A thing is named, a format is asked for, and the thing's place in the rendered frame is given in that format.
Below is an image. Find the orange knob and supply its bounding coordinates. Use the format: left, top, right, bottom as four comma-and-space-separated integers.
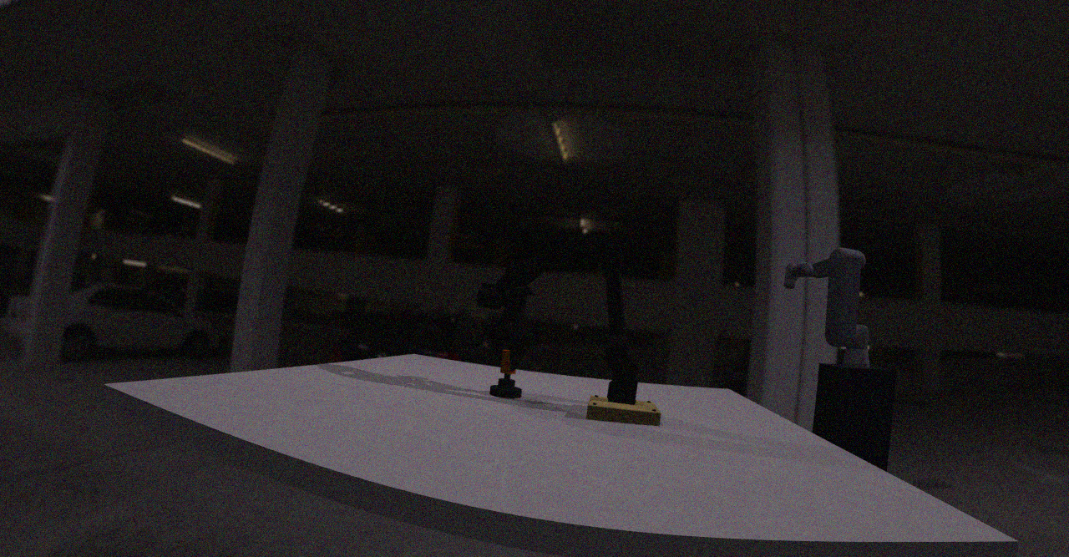
500, 350, 516, 374

